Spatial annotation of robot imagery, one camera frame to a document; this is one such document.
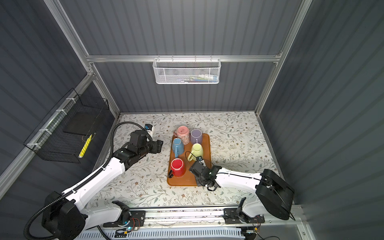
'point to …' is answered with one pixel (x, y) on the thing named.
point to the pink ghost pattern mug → (183, 132)
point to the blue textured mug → (178, 146)
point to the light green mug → (197, 150)
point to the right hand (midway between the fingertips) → (202, 178)
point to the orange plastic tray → (188, 179)
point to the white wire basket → (186, 71)
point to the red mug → (178, 167)
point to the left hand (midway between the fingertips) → (157, 141)
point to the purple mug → (196, 136)
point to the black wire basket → (61, 136)
